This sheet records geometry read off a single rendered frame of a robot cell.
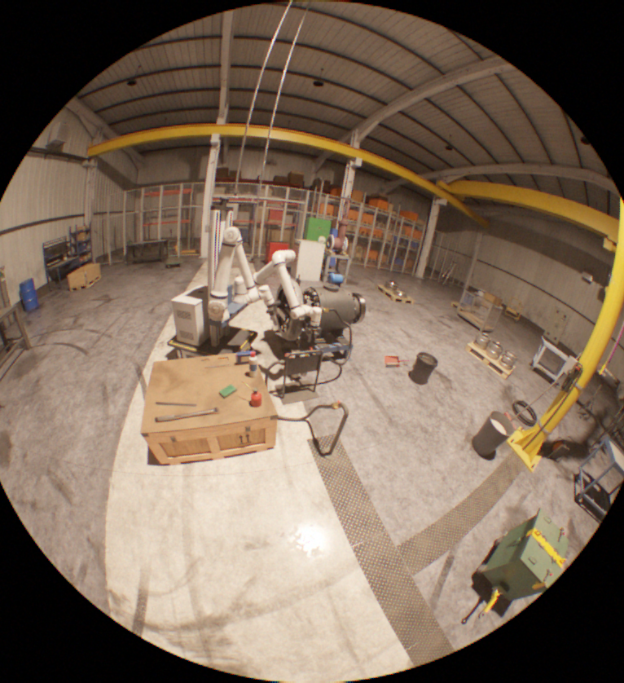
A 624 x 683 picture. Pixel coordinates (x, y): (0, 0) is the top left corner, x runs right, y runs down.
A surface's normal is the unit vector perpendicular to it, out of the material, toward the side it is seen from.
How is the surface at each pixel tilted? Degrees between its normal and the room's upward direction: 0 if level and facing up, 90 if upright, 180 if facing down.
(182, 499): 0
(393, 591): 0
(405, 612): 0
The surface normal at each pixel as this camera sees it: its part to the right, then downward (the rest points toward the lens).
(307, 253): 0.31, 0.52
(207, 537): 0.15, -0.85
